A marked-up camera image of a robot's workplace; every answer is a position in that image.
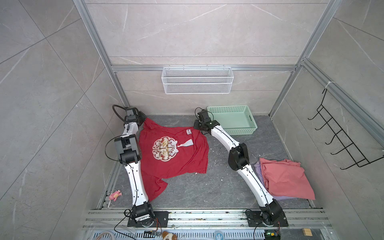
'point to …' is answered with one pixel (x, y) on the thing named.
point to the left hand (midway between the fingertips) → (144, 110)
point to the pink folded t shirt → (285, 178)
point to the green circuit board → (272, 235)
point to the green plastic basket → (234, 119)
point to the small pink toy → (114, 195)
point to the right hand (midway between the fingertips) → (195, 123)
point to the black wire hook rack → (359, 158)
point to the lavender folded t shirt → (259, 171)
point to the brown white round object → (167, 235)
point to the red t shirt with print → (167, 154)
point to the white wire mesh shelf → (195, 80)
